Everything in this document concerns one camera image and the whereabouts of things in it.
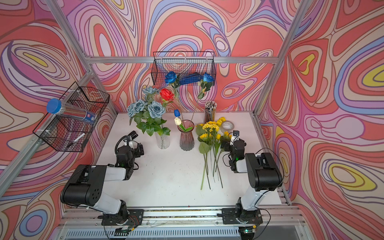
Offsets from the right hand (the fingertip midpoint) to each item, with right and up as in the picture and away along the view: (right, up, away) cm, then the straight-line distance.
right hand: (230, 140), depth 97 cm
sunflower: (-9, -4, +2) cm, 10 cm away
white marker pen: (-84, +2, -23) cm, 87 cm away
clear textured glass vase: (-44, 0, -1) cm, 44 cm away
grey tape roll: (+1, +10, +13) cm, 17 cm away
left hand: (-62, -2, -4) cm, 62 cm away
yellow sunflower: (-6, 0, -9) cm, 11 cm away
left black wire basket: (-88, +6, -26) cm, 92 cm away
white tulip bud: (-32, +12, -22) cm, 41 cm away
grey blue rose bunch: (-47, +15, -25) cm, 55 cm away
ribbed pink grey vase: (-29, -1, +7) cm, 30 cm away
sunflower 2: (-18, -4, -3) cm, 19 cm away
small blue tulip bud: (-34, +17, -16) cm, 41 cm away
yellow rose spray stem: (-5, +13, +12) cm, 18 cm away
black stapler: (-67, +4, +5) cm, 67 cm away
